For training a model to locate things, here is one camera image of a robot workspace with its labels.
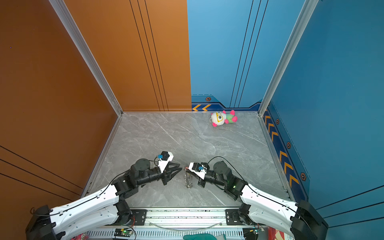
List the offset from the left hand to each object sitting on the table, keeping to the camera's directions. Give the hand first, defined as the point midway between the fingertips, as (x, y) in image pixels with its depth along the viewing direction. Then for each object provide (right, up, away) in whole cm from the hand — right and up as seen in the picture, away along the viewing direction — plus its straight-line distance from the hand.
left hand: (180, 166), depth 71 cm
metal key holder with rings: (+4, -6, -1) cm, 7 cm away
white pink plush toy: (+24, +25, +37) cm, 51 cm away
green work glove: (+10, -32, -3) cm, 33 cm away
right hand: (+3, -2, +1) cm, 4 cm away
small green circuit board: (-27, -31, 0) cm, 42 cm away
